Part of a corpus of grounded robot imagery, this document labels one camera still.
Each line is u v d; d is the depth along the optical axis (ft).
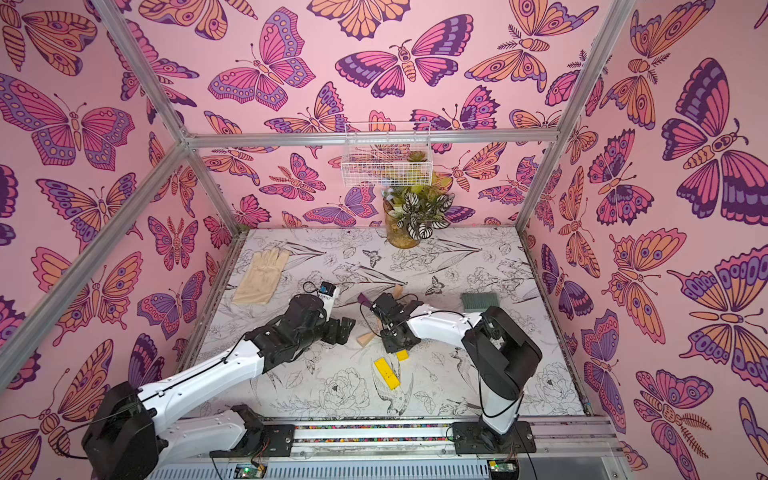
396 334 2.13
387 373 2.74
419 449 2.39
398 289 3.30
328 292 2.36
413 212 3.08
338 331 2.40
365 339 2.94
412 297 2.68
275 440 2.39
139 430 1.28
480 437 2.14
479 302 3.21
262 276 3.48
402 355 2.85
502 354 1.53
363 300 3.26
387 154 3.13
